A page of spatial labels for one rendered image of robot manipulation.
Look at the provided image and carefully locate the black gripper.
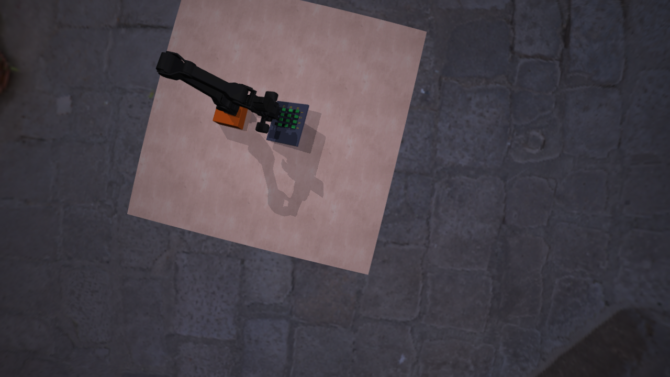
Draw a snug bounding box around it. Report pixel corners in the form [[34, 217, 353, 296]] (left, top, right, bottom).
[[253, 91, 278, 134]]

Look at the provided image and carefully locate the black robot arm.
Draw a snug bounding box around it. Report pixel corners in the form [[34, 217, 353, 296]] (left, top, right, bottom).
[[156, 51, 280, 119]]

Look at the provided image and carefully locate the dark blue switch panel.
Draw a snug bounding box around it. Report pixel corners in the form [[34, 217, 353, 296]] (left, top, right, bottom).
[[266, 101, 309, 147]]

